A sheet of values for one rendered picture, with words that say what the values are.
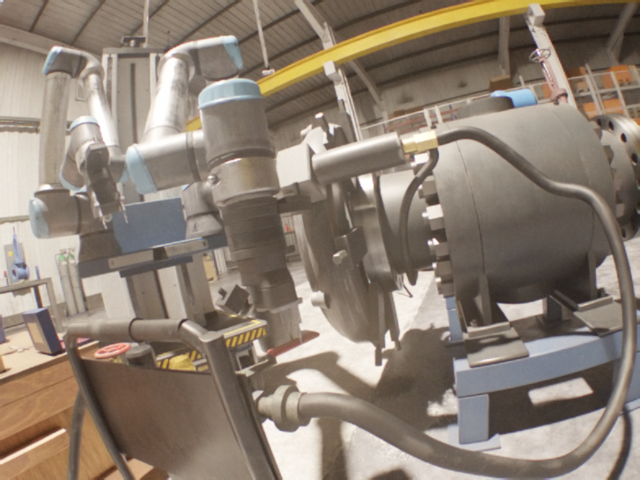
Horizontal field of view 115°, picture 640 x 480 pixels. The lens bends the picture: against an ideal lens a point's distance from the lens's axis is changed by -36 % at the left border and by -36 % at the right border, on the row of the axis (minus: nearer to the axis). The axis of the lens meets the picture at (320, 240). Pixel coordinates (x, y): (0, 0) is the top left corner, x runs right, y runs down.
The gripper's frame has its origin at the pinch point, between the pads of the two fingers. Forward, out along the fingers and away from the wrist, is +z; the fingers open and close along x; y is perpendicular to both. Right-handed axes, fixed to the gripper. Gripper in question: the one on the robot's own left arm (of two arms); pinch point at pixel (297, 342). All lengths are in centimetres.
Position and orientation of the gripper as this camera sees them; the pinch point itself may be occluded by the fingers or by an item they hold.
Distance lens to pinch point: 45.1
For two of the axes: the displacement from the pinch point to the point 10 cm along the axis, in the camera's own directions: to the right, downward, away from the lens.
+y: -7.3, 1.7, -6.6
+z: 2.1, 9.8, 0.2
